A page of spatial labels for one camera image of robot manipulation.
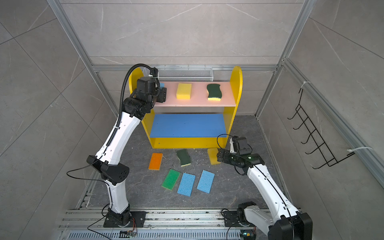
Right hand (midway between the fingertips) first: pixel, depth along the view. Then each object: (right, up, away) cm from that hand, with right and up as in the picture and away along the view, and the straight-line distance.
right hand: (226, 156), depth 81 cm
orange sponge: (-43, -6, +12) cm, 45 cm away
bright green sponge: (-31, -15, +5) cm, 35 cm away
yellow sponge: (-6, -2, +18) cm, 18 cm away
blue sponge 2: (-11, -16, +4) cm, 20 cm away
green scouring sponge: (-25, -3, +15) cm, 29 cm away
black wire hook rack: (+38, +12, -13) cm, 42 cm away
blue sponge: (-22, -17, +3) cm, 28 cm away
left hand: (-36, +37, -8) cm, 52 cm away
